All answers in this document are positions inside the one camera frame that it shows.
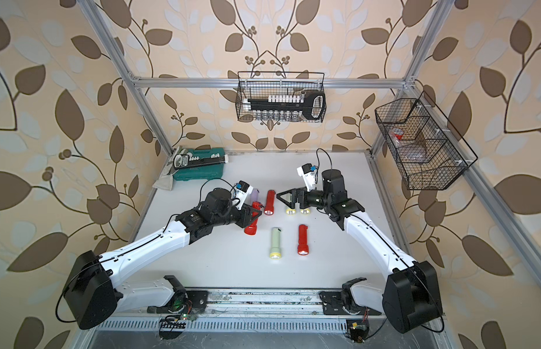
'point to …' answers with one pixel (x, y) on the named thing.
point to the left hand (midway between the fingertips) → (255, 207)
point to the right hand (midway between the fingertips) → (286, 194)
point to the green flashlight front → (275, 252)
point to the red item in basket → (398, 133)
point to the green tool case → (207, 172)
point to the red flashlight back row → (270, 202)
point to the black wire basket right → (429, 151)
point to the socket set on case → (184, 161)
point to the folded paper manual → (166, 180)
